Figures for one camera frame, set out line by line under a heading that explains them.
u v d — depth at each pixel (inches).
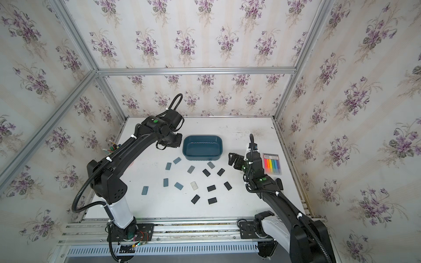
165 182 34.7
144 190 33.7
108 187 17.6
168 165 37.6
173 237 28.6
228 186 34.7
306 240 15.6
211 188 34.0
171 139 26.6
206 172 36.5
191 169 36.7
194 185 34.5
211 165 37.6
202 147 38.8
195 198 32.9
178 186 34.7
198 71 37.6
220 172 36.5
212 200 32.3
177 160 38.7
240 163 29.3
